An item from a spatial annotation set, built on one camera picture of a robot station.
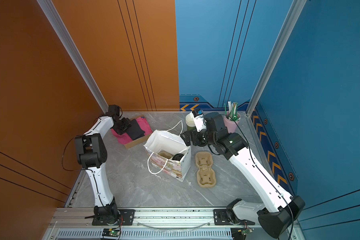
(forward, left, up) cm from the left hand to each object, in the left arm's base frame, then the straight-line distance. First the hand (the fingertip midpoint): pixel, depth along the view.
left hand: (130, 124), depth 104 cm
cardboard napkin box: (-12, -7, -3) cm, 14 cm away
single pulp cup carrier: (-22, -27, -2) cm, 35 cm away
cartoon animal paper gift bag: (-21, -29, -1) cm, 36 cm away
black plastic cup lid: (-29, -35, +8) cm, 46 cm away
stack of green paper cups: (-3, -42, +6) cm, 43 cm away
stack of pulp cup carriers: (-35, -52, -5) cm, 62 cm away
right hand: (-24, -41, +24) cm, 54 cm away
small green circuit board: (-61, -4, -8) cm, 62 cm away
